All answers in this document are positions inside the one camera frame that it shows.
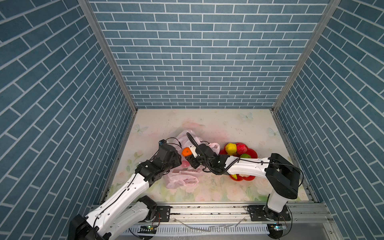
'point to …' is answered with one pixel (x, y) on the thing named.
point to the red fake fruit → (241, 148)
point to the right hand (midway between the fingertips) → (186, 153)
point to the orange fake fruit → (186, 151)
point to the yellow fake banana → (234, 176)
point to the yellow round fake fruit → (231, 148)
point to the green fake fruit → (245, 155)
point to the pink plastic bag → (178, 176)
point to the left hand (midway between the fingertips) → (180, 157)
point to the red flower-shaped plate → (240, 178)
